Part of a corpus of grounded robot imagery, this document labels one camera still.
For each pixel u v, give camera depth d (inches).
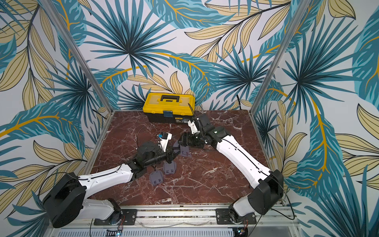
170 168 34.6
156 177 33.7
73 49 32.2
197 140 25.1
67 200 16.2
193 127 27.5
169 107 39.3
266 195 15.9
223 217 28.8
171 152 26.7
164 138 27.0
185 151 28.3
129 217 29.0
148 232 27.7
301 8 27.1
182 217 29.5
